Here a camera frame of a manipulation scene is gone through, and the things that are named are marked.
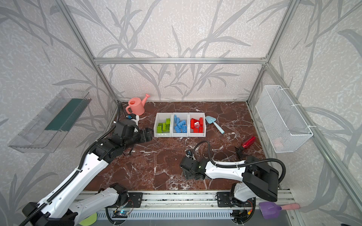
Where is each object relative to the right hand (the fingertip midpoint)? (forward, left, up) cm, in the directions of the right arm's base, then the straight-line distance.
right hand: (190, 166), depth 85 cm
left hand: (+12, +21, +24) cm, 34 cm away
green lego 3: (+28, +19, +1) cm, 34 cm away
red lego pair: (+34, -8, +2) cm, 35 cm away
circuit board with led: (-24, +36, -1) cm, 43 cm away
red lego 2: (+28, -6, -3) cm, 29 cm away
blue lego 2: (+29, +6, +4) cm, 30 cm away
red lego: (+29, -2, +6) cm, 30 cm away
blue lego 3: (+25, +4, +3) cm, 26 cm away
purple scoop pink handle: (-22, -41, 0) cm, 47 cm away
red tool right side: (+13, -36, +2) cm, 39 cm away
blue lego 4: (+26, +9, +1) cm, 28 cm away
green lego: (+25, +22, +3) cm, 33 cm away
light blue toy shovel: (+34, -16, +1) cm, 37 cm away
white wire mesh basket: (+5, -42, +34) cm, 55 cm away
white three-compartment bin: (+36, +22, +1) cm, 43 cm away
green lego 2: (+29, +17, +2) cm, 34 cm away
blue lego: (+33, +11, +5) cm, 35 cm away
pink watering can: (+41, +40, +10) cm, 58 cm away
